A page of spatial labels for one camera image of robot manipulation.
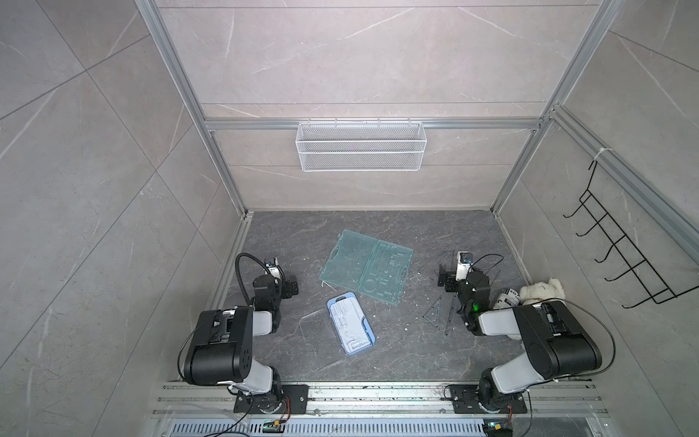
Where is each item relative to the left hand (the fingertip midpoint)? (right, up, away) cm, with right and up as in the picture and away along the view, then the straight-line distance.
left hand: (280, 271), depth 94 cm
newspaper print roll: (+78, -8, -5) cm, 79 cm away
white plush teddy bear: (+87, -5, -9) cm, 88 cm away
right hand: (+62, +3, -1) cm, 62 cm away
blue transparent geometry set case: (+25, -15, -8) cm, 30 cm away
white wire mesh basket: (+29, +46, +6) cm, 55 cm away
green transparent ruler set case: (+32, +2, +7) cm, 32 cm away
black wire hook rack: (+95, +3, -32) cm, 101 cm away
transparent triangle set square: (+53, -14, -4) cm, 55 cm away
